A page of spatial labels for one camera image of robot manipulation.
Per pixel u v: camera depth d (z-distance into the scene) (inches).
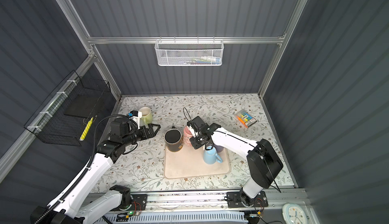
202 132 25.4
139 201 29.0
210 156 31.4
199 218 30.3
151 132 26.8
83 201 17.5
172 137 33.3
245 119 41.3
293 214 26.8
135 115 27.4
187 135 31.8
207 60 35.9
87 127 27.3
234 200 28.7
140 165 33.8
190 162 34.2
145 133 26.4
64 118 28.4
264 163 18.9
